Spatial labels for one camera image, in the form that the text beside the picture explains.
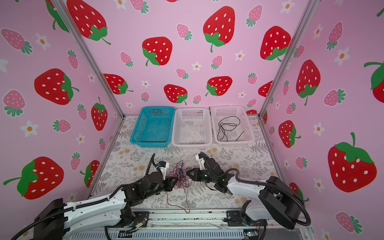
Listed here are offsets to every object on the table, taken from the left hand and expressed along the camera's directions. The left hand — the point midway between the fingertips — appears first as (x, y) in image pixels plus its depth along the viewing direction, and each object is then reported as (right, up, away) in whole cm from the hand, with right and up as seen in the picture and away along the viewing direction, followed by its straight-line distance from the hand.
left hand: (180, 179), depth 78 cm
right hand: (+3, +3, +2) cm, 4 cm away
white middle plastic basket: (+5, +28, +35) cm, 45 cm away
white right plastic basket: (+26, +40, +37) cm, 61 cm away
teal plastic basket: (-24, +28, +36) cm, 51 cm away
